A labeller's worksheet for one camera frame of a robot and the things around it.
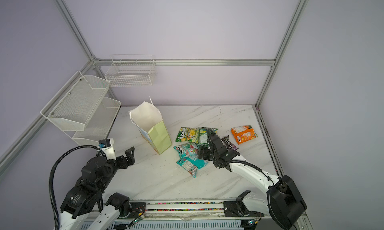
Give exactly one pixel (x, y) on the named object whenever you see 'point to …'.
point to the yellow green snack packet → (188, 134)
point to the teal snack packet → (191, 164)
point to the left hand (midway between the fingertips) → (123, 150)
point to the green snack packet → (203, 135)
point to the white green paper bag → (151, 125)
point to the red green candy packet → (189, 149)
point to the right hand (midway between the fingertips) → (200, 152)
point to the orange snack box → (243, 133)
